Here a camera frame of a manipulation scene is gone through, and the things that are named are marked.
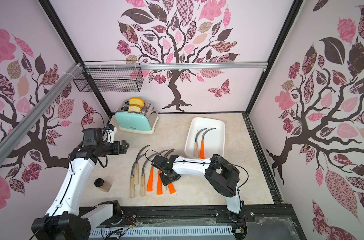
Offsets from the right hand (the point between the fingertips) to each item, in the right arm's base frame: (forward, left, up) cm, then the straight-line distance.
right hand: (165, 180), depth 84 cm
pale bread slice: (+42, +22, +18) cm, 51 cm away
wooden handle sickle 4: (+19, -19, -1) cm, 27 cm away
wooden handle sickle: (-6, +18, 0) cm, 19 cm away
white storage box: (+29, -32, -2) cm, 43 cm away
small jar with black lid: (-4, +32, +6) cm, 33 cm away
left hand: (+12, +24, +17) cm, 31 cm away
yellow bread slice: (+48, +21, +19) cm, 56 cm away
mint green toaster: (+35, +16, +12) cm, 40 cm away
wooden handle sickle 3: (+1, +13, 0) cm, 13 cm away
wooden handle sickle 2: (+6, +18, 0) cm, 19 cm away
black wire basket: (+79, +50, +17) cm, 94 cm away
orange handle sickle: (0, +9, -1) cm, 9 cm away
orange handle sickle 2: (+15, -23, -1) cm, 27 cm away
